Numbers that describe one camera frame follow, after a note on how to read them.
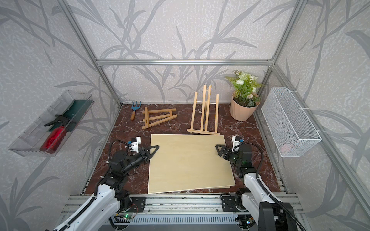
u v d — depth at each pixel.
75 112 0.68
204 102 0.85
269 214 0.41
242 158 0.66
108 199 0.54
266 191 0.48
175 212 0.71
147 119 1.06
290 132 0.60
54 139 0.58
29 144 0.58
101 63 0.94
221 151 0.77
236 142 0.78
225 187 0.78
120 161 0.59
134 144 0.72
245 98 1.04
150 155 0.70
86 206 0.48
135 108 1.19
